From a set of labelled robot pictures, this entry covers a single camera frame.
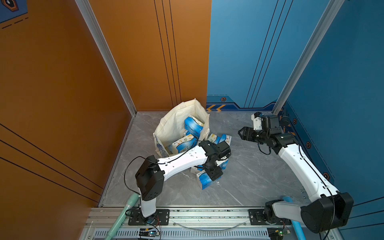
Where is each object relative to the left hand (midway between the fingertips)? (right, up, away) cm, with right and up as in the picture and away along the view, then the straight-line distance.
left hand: (213, 169), depth 80 cm
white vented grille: (-13, -28, -10) cm, 32 cm away
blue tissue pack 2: (+10, +16, +14) cm, 23 cm away
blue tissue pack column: (-15, +19, +17) cm, 29 cm away
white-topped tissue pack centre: (+4, +5, -8) cm, 10 cm away
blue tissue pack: (-11, +24, +10) cm, 28 cm away
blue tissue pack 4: (-5, -5, -2) cm, 7 cm away
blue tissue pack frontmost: (-16, +13, +1) cm, 21 cm away
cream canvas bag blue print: (-23, +24, +5) cm, 33 cm away
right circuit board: (+29, -27, -10) cm, 41 cm away
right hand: (+17, +20, 0) cm, 26 cm away
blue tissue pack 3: (+2, +15, +14) cm, 21 cm away
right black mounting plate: (+21, -22, -7) cm, 31 cm away
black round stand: (+39, +26, 0) cm, 47 cm away
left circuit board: (-34, -29, -7) cm, 45 cm away
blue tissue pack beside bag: (-7, 0, +1) cm, 7 cm away
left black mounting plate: (-26, -22, -6) cm, 35 cm away
